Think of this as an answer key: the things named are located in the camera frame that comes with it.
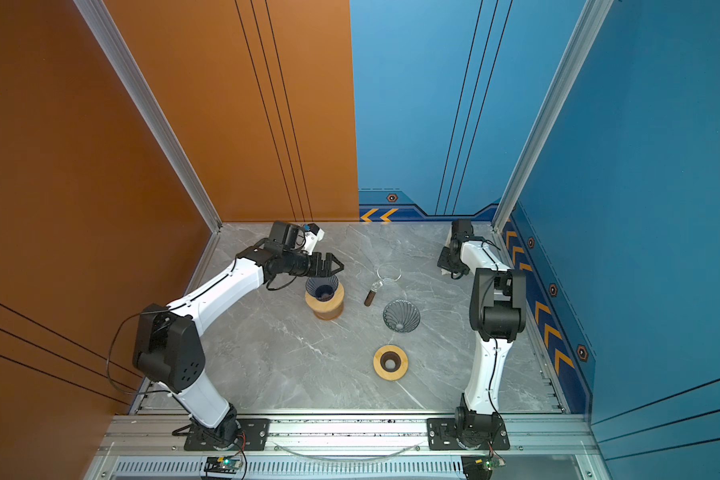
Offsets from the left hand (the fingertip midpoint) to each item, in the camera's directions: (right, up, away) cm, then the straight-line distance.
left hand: (334, 264), depth 86 cm
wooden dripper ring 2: (+16, -25, -1) cm, 30 cm away
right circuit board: (+37, -48, -16) cm, 62 cm away
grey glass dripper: (+20, -16, +5) cm, 27 cm away
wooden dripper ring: (-2, -13, 0) cm, 14 cm away
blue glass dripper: (-4, -7, +3) cm, 9 cm away
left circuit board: (-25, -47, -15) cm, 56 cm away
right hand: (+37, -1, +17) cm, 41 cm away
